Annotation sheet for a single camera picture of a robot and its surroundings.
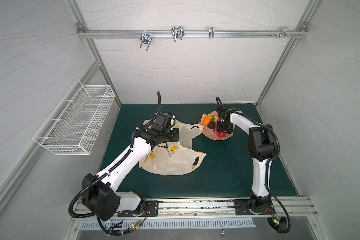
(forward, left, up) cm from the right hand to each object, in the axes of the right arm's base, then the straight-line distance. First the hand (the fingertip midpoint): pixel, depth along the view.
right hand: (224, 127), depth 101 cm
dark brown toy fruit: (+1, +9, +1) cm, 9 cm away
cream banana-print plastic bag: (-28, +31, +9) cm, 43 cm away
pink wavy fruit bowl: (-3, +9, -4) cm, 11 cm away
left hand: (-17, +28, +17) cm, 37 cm away
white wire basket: (-23, +78, +28) cm, 86 cm away
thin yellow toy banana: (+7, +10, +2) cm, 12 cm away
